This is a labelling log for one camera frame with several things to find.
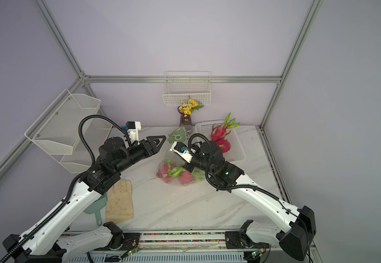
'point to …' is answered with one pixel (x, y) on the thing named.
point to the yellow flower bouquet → (186, 109)
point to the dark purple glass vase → (184, 120)
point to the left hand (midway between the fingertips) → (162, 141)
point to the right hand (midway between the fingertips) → (179, 152)
